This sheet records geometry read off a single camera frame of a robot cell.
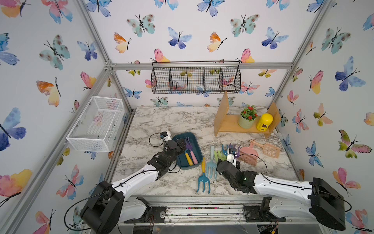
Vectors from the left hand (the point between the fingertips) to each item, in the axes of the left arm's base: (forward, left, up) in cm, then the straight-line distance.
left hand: (184, 140), depth 84 cm
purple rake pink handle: (+5, -2, -14) cm, 15 cm away
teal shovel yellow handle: (-7, -3, -13) cm, 15 cm away
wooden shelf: (+20, -27, -8) cm, 35 cm away
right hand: (-10, -22, -6) cm, 25 cm away
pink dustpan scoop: (+2, -56, -16) cm, 58 cm away
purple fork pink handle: (+3, -31, -14) cm, 34 cm away
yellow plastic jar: (+12, -50, +1) cm, 51 cm away
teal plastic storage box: (-6, +2, -15) cm, 16 cm away
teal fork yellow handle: (-17, -10, -14) cm, 25 cm away
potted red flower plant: (+14, -39, +4) cm, 41 cm away
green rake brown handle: (-3, -22, -15) cm, 26 cm away
